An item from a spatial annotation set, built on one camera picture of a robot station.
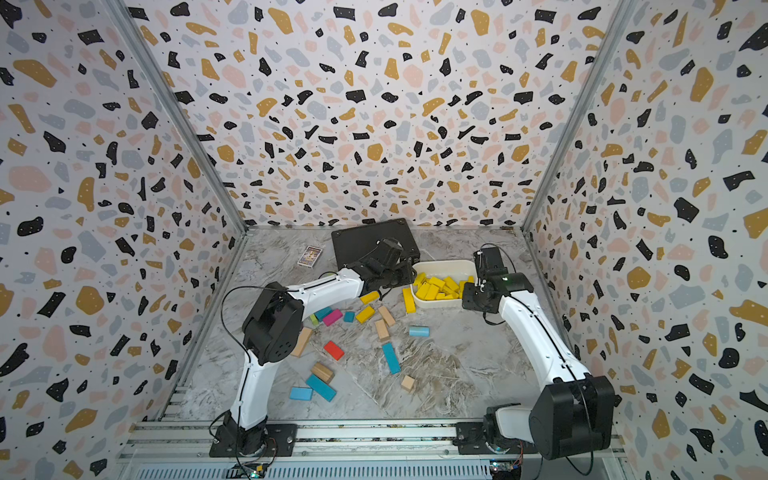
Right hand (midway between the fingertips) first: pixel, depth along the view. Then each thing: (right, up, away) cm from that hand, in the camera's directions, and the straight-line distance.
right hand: (474, 298), depth 84 cm
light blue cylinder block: (-15, -11, +7) cm, 20 cm away
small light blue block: (-47, -25, -3) cm, 53 cm away
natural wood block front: (-43, -20, -1) cm, 47 cm away
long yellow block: (-18, -3, +15) cm, 23 cm away
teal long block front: (-42, -25, -2) cm, 49 cm away
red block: (-41, -17, +6) cm, 44 cm away
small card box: (-55, +12, +26) cm, 62 cm away
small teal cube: (-38, -8, +13) cm, 40 cm away
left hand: (-15, +7, +10) cm, 19 cm away
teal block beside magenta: (-37, 0, -21) cm, 43 cm away
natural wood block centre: (-26, -11, +7) cm, 29 cm away
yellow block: (-28, +2, -9) cm, 30 cm away
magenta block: (-43, -8, +11) cm, 45 cm away
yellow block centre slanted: (-33, -8, +14) cm, 36 cm away
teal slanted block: (-24, -18, +4) cm, 30 cm away
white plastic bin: (-1, +7, +21) cm, 23 cm away
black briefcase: (-39, +17, +29) cm, 52 cm away
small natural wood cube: (-19, -22, -2) cm, 29 cm away
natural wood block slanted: (-26, -7, +13) cm, 30 cm away
